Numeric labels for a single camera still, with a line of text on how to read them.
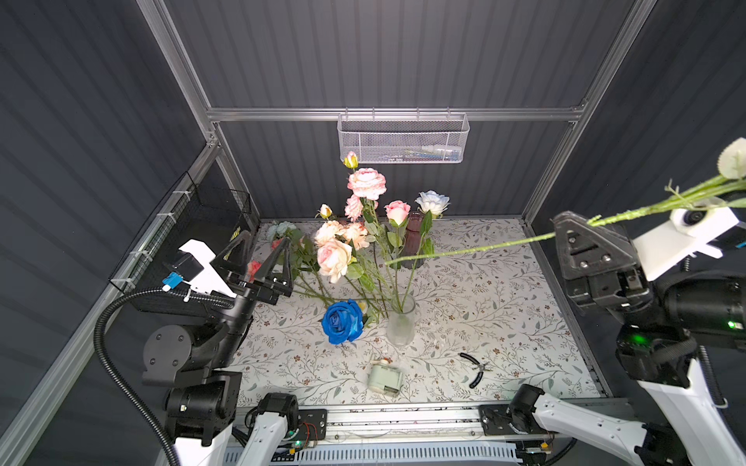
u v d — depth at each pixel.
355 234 0.64
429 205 0.64
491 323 0.91
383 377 0.77
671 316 0.30
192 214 0.81
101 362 0.36
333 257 0.56
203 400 0.37
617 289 0.28
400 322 0.84
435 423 0.75
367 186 0.56
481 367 0.83
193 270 0.37
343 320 0.47
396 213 0.64
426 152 0.91
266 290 0.41
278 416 0.62
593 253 0.30
